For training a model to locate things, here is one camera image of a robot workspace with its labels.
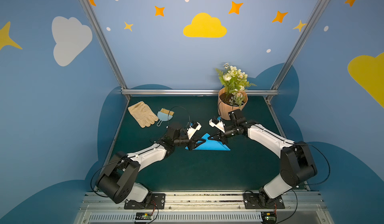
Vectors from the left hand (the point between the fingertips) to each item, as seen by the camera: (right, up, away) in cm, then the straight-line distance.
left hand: (204, 137), depth 81 cm
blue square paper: (+4, -4, -1) cm, 5 cm away
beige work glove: (-44, +12, +30) cm, 54 cm away
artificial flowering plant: (+19, +32, +9) cm, 39 cm away
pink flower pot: (+15, +16, +15) cm, 27 cm away
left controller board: (-30, -37, -9) cm, 49 cm away
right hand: (+4, 0, +2) cm, 5 cm away
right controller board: (+32, -39, -8) cm, 51 cm away
